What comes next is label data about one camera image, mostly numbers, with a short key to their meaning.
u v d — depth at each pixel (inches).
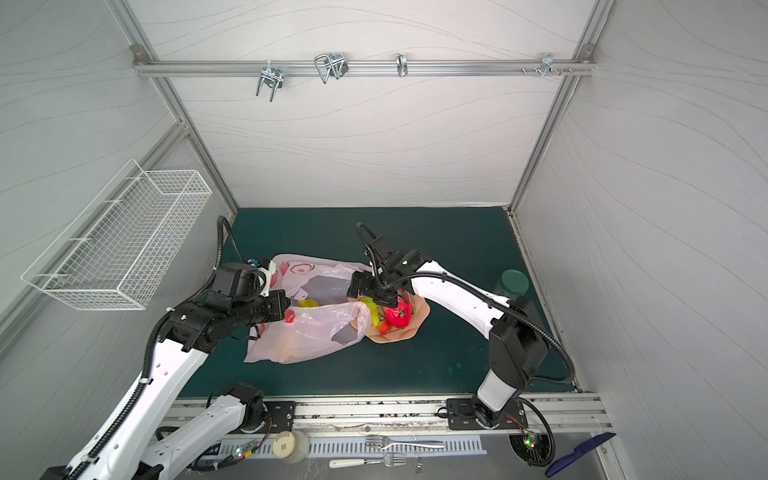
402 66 30.8
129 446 15.1
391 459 27.1
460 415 27.8
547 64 30.1
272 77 31.1
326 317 27.6
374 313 34.0
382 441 27.2
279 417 29.0
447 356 35.4
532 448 28.4
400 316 32.4
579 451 27.2
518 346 17.2
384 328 33.6
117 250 26.9
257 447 27.3
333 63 30.1
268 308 24.3
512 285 34.7
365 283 28.1
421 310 34.6
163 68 30.8
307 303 34.2
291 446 24.0
